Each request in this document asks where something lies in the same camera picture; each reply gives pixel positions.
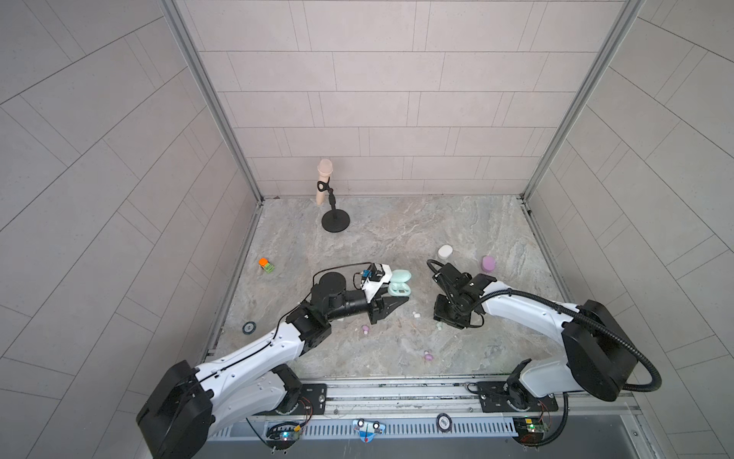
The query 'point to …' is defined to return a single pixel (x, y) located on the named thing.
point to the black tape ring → (248, 327)
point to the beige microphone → (325, 168)
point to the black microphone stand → (335, 220)
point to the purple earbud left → (365, 329)
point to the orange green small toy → (266, 265)
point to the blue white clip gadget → (368, 429)
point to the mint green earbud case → (399, 286)
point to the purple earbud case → (488, 263)
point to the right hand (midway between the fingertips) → (433, 321)
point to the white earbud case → (444, 251)
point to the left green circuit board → (283, 435)
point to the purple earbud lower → (428, 357)
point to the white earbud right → (416, 316)
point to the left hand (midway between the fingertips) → (408, 295)
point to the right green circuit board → (529, 429)
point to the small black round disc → (443, 423)
